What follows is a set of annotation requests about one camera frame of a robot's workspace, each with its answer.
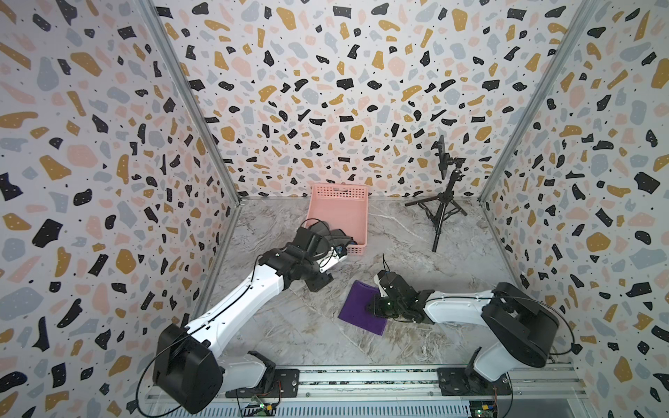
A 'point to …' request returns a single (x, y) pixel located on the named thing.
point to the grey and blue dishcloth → (322, 228)
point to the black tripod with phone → (439, 207)
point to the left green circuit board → (259, 409)
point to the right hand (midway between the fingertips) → (364, 308)
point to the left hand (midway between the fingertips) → (328, 270)
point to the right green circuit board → (482, 408)
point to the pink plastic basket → (343, 206)
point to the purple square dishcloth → (354, 310)
